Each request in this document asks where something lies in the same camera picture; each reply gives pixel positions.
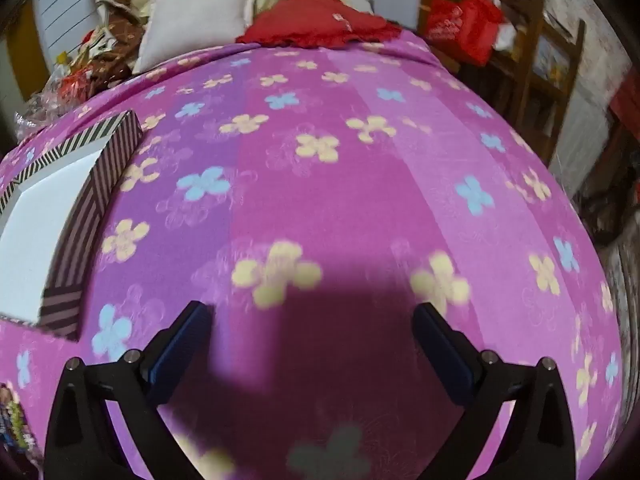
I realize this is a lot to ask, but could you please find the pile of clear plastic bags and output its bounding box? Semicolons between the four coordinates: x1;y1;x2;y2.
15;50;101;131

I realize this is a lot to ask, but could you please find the red plastic bag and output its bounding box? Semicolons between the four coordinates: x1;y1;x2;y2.
425;0;503;66

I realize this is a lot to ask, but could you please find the white pillow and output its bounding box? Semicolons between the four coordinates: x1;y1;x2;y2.
132;0;261;75

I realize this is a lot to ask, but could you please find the striped cardboard box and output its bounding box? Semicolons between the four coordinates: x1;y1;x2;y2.
0;110;144;343

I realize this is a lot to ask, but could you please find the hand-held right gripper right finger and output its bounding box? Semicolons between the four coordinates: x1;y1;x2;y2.
411;302;583;480

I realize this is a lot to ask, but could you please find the pink floral bedsheet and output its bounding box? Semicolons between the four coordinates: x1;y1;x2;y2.
0;30;626;480

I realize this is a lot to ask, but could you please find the wooden shelf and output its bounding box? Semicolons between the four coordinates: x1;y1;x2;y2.
487;0;587;161

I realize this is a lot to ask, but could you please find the red cushion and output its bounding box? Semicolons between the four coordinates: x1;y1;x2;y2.
235;0;403;50

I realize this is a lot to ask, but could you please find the brown patterned cloth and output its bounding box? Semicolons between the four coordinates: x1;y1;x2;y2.
75;0;151;91

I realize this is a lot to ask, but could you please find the floral curtain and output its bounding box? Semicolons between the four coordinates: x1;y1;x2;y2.
545;0;631;111

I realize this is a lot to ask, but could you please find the colourful snack packet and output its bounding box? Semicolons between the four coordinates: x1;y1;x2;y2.
0;385;41;466

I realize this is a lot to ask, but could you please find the red cloth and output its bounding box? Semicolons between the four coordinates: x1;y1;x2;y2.
610;75;640;126

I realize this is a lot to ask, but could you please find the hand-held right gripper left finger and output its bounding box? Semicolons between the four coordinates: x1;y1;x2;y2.
44;301;216;480

